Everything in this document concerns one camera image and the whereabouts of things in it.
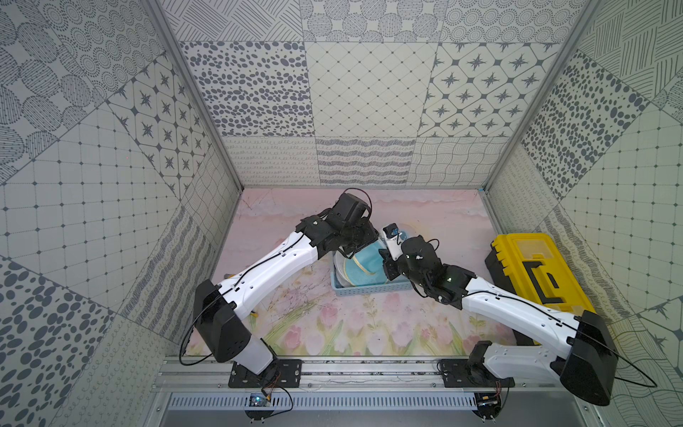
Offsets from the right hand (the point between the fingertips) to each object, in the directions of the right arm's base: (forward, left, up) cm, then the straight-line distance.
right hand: (384, 250), depth 79 cm
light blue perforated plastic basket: (-5, -5, -13) cm, 15 cm away
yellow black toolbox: (-4, -45, -4) cm, 46 cm away
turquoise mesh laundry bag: (-4, +5, -2) cm, 7 cm away
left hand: (+2, +2, +8) cm, 8 cm away
